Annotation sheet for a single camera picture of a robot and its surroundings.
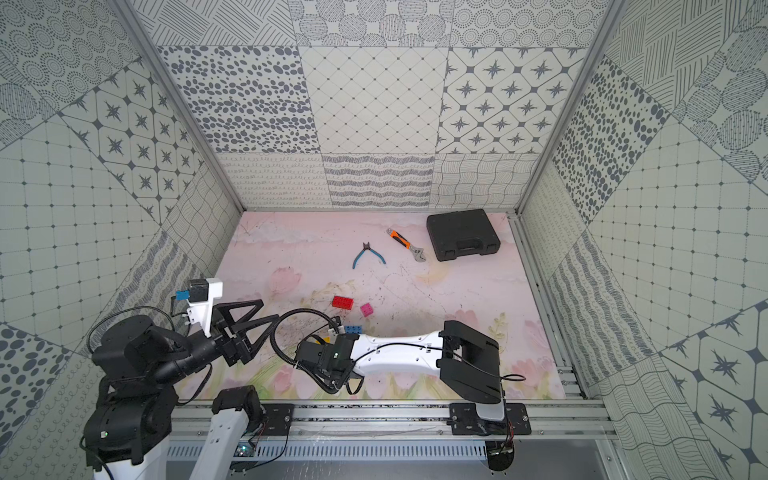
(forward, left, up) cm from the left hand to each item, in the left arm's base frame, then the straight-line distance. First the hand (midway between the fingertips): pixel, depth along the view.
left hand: (271, 315), depth 54 cm
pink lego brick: (+19, -13, -35) cm, 42 cm away
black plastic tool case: (+49, -46, -32) cm, 75 cm away
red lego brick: (+22, -5, -36) cm, 42 cm away
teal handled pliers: (+45, -11, -36) cm, 58 cm away
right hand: (0, -9, -31) cm, 33 cm away
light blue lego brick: (+12, -10, -34) cm, 38 cm away
